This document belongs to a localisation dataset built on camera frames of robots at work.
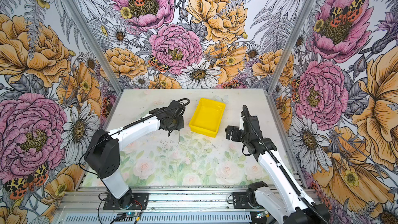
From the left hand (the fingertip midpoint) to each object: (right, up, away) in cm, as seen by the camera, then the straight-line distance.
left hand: (178, 128), depth 89 cm
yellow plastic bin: (+16, +5, +14) cm, 22 cm away
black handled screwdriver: (0, -4, -1) cm, 4 cm away
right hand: (+30, -2, -8) cm, 31 cm away
